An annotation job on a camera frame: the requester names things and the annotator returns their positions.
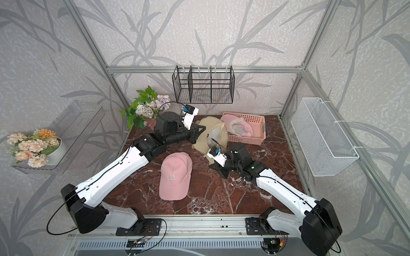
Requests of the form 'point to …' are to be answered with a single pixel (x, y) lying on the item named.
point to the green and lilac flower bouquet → (144, 107)
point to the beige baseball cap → (215, 135)
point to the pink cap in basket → (237, 125)
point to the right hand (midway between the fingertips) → (210, 164)
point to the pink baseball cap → (176, 170)
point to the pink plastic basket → (257, 123)
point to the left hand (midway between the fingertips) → (204, 127)
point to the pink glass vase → (152, 122)
